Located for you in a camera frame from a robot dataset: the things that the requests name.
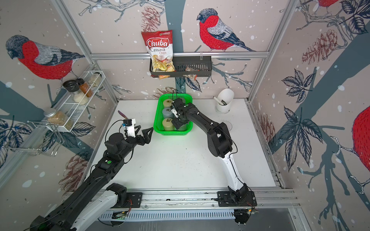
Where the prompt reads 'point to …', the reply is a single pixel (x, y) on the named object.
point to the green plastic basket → (186, 98)
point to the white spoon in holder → (218, 100)
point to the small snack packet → (188, 68)
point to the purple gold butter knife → (123, 114)
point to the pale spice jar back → (95, 80)
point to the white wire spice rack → (47, 137)
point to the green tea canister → (184, 127)
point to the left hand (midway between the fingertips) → (148, 124)
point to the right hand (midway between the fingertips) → (179, 121)
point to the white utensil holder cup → (227, 95)
